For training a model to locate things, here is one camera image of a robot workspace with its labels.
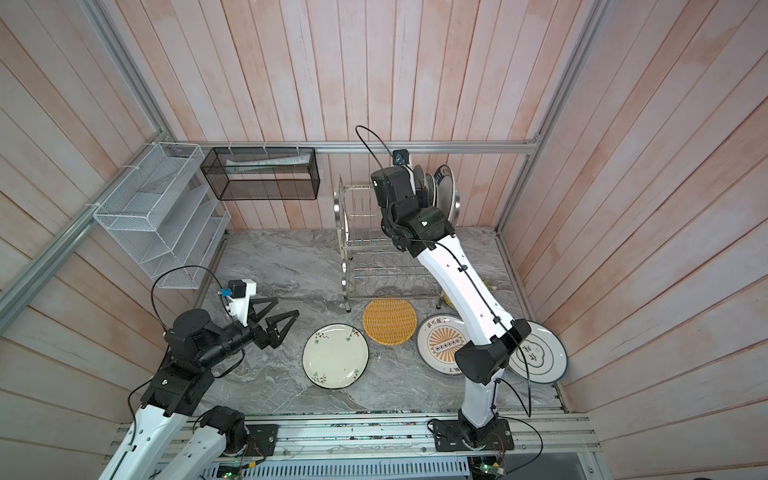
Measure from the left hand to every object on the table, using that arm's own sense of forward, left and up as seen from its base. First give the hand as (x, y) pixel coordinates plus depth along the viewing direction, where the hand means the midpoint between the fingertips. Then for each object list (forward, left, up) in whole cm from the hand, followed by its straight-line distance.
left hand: (288, 313), depth 68 cm
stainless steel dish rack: (+32, -19, -24) cm, 44 cm away
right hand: (+24, -28, +16) cm, 40 cm away
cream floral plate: (0, -8, -25) cm, 27 cm away
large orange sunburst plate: (+5, -40, -25) cm, 48 cm away
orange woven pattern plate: (+11, -25, -26) cm, 38 cm away
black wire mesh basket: (+57, +21, -1) cm, 60 cm away
